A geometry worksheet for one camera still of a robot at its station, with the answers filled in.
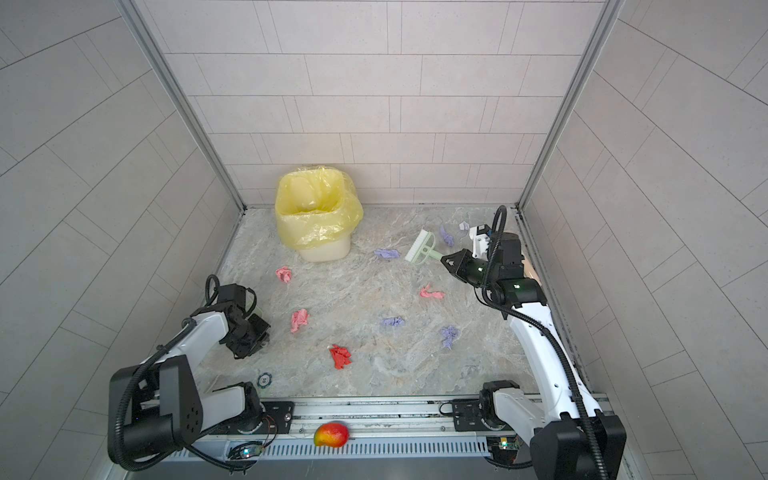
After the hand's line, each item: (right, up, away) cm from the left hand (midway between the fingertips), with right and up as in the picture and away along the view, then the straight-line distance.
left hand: (277, 330), depth 87 cm
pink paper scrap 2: (-1, +15, +7) cm, 17 cm away
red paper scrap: (+20, -5, -8) cm, 22 cm away
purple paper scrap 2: (+50, 0, -4) cm, 50 cm away
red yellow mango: (+21, -16, -21) cm, 34 cm away
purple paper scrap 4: (+53, +26, +18) cm, 62 cm away
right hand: (+46, +22, -13) cm, 53 cm away
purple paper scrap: (+35, +3, -1) cm, 35 cm away
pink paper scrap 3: (+44, +10, +4) cm, 45 cm away
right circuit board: (+61, -20, -18) cm, 67 cm away
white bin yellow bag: (+13, +35, -6) cm, 38 cm away
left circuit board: (+2, -19, -22) cm, 29 cm away
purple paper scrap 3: (+32, +21, +15) cm, 41 cm away
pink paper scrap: (+7, +4, 0) cm, 8 cm away
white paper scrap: (+60, +31, +22) cm, 71 cm away
